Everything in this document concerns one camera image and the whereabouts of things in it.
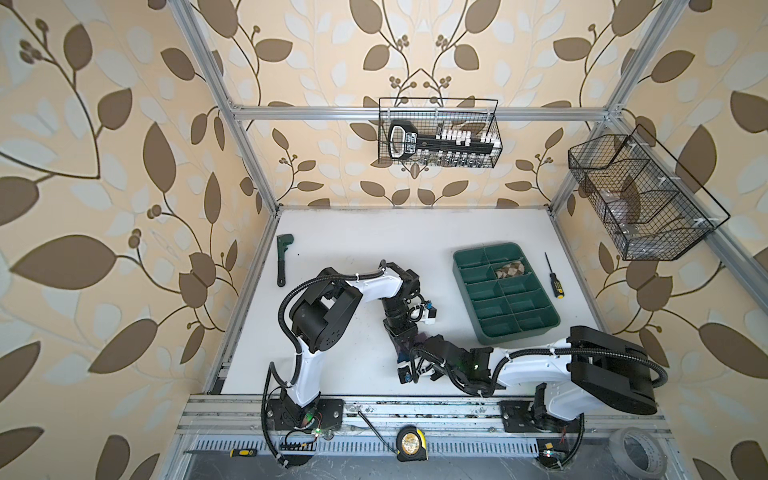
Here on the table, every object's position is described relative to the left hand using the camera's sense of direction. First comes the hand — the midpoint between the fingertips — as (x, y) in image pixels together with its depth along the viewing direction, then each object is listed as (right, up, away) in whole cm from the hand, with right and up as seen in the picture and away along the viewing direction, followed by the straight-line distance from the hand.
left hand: (411, 348), depth 84 cm
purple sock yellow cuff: (-2, 0, -1) cm, 2 cm away
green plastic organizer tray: (+28, +14, +6) cm, 32 cm away
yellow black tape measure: (-1, -16, -16) cm, 23 cm away
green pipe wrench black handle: (-46, +30, +26) cm, 61 cm away
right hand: (+2, +1, 0) cm, 3 cm away
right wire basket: (+59, +39, -10) cm, 71 cm away
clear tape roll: (+53, -19, -14) cm, 58 cm away
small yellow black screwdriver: (-40, -19, -14) cm, 47 cm away
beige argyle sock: (+33, +21, +11) cm, 41 cm away
